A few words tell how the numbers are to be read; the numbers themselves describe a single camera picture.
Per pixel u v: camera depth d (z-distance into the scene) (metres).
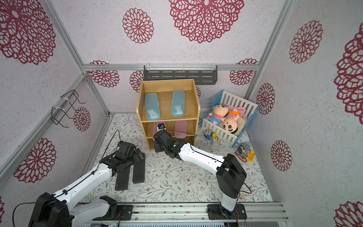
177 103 0.81
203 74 0.95
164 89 0.88
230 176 0.44
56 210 0.39
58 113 0.73
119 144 0.75
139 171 0.87
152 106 0.80
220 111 1.03
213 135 1.02
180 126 0.88
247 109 1.03
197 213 0.76
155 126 0.76
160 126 0.72
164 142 0.61
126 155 0.64
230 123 0.96
